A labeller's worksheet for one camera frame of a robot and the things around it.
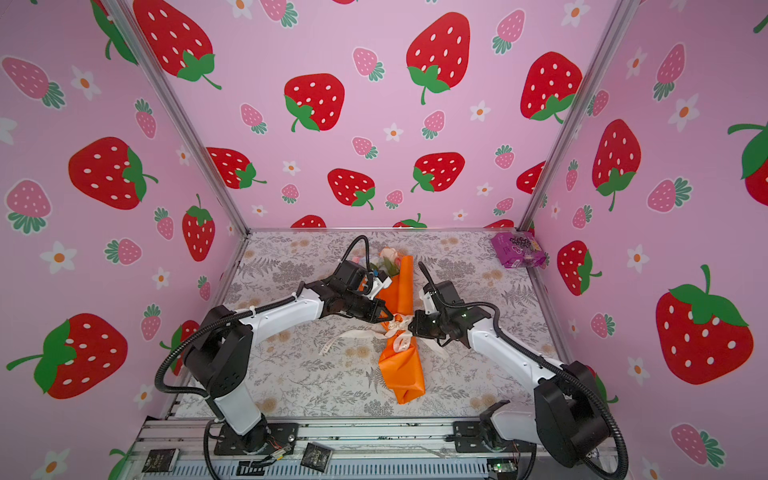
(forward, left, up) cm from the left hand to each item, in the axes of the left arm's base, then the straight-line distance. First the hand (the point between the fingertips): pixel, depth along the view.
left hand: (394, 317), depth 84 cm
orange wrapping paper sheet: (-10, -2, -6) cm, 12 cm away
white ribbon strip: (-2, -2, -4) cm, 5 cm away
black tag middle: (-32, +18, -9) cm, 38 cm away
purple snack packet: (+31, -45, -5) cm, 55 cm away
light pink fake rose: (+28, +2, -4) cm, 28 cm away
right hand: (-2, -4, -1) cm, 5 cm away
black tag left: (-34, +55, -10) cm, 66 cm away
